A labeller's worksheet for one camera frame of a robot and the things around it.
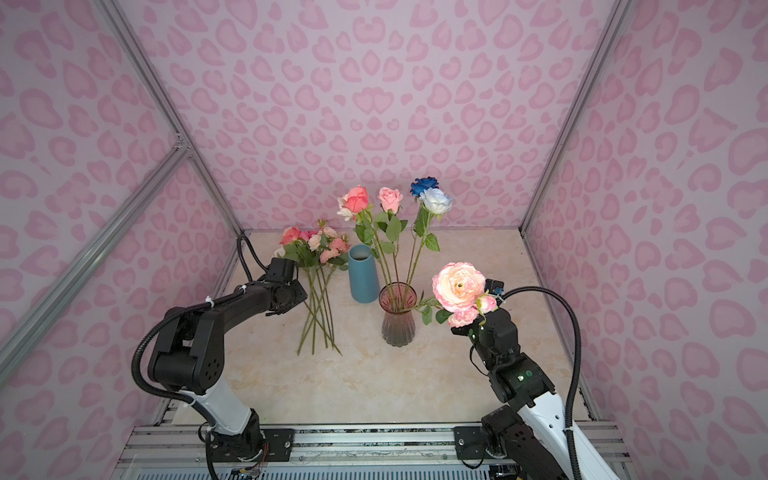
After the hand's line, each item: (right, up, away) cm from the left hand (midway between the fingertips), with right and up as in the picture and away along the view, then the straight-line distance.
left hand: (301, 290), depth 97 cm
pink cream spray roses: (+5, +13, +12) cm, 18 cm away
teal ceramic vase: (+21, +5, -7) cm, 23 cm away
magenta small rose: (-2, +19, +14) cm, 23 cm away
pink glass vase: (+31, -1, -15) cm, 35 cm away
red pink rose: (-5, +15, +13) cm, 21 cm away
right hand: (+46, +1, -24) cm, 52 cm away
